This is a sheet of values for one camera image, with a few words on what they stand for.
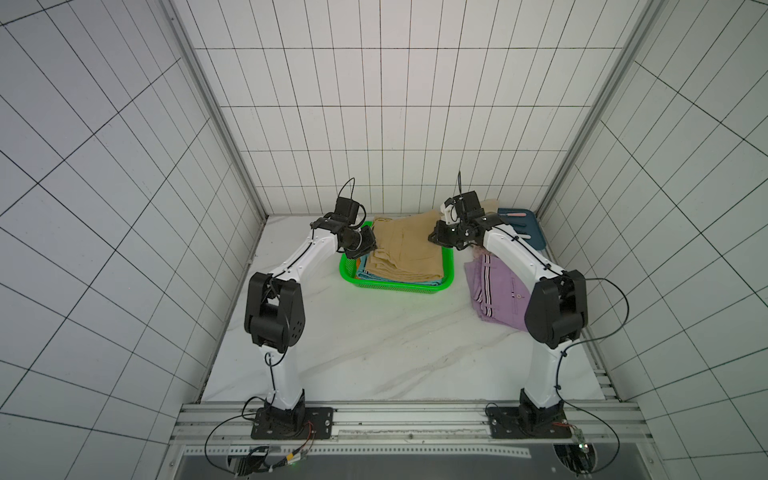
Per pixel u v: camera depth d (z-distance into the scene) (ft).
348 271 3.18
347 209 2.42
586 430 2.36
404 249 2.97
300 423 2.14
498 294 3.08
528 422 2.12
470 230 2.24
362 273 3.03
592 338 3.03
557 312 1.67
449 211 2.79
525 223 3.86
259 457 2.32
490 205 3.89
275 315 1.60
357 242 2.60
